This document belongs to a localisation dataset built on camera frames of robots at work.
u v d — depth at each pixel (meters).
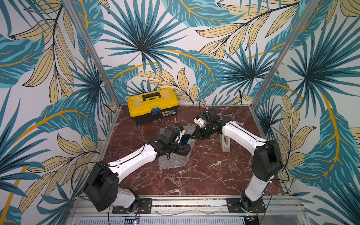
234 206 0.73
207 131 0.74
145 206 0.74
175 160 0.90
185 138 0.91
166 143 0.62
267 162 0.47
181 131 0.75
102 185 0.41
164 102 0.99
